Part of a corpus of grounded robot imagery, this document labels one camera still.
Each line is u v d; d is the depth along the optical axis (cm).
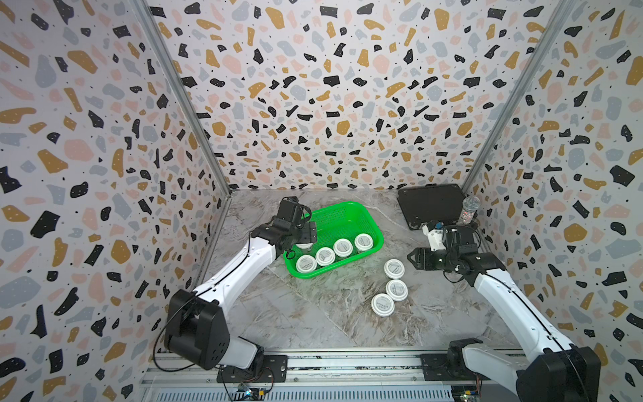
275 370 73
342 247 94
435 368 74
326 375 73
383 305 80
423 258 72
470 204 80
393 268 88
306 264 88
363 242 95
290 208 64
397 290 84
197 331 41
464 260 59
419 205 118
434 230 74
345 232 105
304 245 94
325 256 90
